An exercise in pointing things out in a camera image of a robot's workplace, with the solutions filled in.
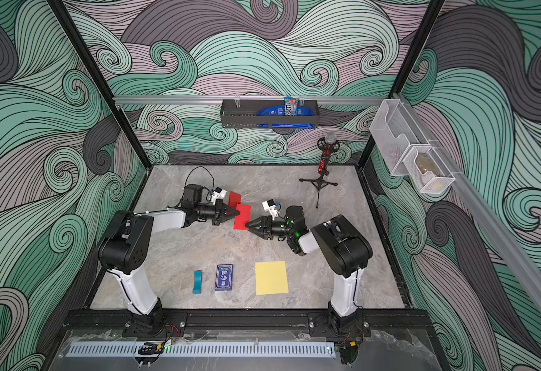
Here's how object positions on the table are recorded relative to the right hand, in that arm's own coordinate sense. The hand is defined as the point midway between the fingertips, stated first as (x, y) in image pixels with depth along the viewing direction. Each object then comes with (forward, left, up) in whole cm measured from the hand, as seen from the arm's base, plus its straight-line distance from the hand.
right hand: (248, 226), depth 84 cm
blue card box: (-15, +9, -9) cm, 20 cm away
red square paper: (+6, +2, -3) cm, 7 cm away
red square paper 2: (+21, +8, -11) cm, 25 cm away
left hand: (+6, +4, +1) cm, 7 cm away
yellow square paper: (-15, -8, -12) cm, 21 cm away
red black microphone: (+32, -33, +12) cm, 48 cm away
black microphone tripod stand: (+26, -32, -7) cm, 42 cm away
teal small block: (-16, +19, -11) cm, 27 cm away
